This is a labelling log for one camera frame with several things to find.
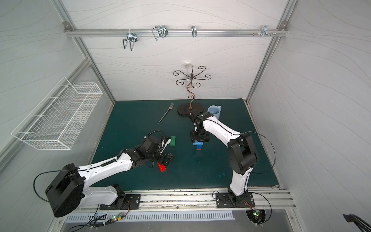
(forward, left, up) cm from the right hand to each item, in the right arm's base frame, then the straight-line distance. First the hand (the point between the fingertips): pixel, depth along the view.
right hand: (197, 140), depth 88 cm
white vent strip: (-39, +18, -8) cm, 43 cm away
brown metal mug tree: (+32, +10, -7) cm, 34 cm away
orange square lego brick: (-3, -1, -7) cm, 8 cm away
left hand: (-10, +17, 0) cm, 20 cm away
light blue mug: (+28, -13, -3) cm, 31 cm away
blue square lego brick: (-3, -1, -3) cm, 4 cm away
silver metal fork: (+32, +22, -6) cm, 40 cm away
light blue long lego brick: (-4, +1, +4) cm, 6 cm away
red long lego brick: (-16, +21, -6) cm, 27 cm away
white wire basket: (-7, +68, +25) cm, 73 cm away
